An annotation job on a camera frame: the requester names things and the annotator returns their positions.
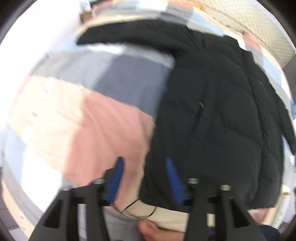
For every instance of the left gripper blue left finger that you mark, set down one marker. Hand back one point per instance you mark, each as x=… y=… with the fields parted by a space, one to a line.
x=115 y=180

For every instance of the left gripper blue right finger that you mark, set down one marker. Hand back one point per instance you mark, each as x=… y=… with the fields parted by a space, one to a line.
x=176 y=185

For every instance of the black puffer jacket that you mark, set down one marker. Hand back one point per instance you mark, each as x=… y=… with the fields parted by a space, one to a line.
x=220 y=120

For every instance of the person's bare hand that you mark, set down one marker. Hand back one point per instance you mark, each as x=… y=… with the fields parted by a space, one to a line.
x=151 y=232

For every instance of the checkered patchwork bed quilt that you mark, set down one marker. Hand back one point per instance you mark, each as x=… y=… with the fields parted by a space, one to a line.
x=67 y=112

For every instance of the cream quilted headboard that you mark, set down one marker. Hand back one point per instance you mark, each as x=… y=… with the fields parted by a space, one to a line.
x=251 y=16

